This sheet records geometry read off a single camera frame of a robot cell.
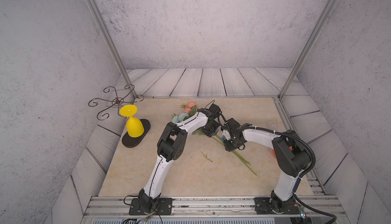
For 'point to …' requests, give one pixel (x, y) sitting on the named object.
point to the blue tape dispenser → (224, 138)
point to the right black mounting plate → (263, 205)
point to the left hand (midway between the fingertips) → (221, 133)
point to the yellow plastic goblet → (135, 129)
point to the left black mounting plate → (164, 207)
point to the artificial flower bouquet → (189, 109)
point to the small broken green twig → (206, 157)
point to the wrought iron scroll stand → (118, 101)
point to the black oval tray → (129, 141)
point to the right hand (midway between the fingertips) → (229, 147)
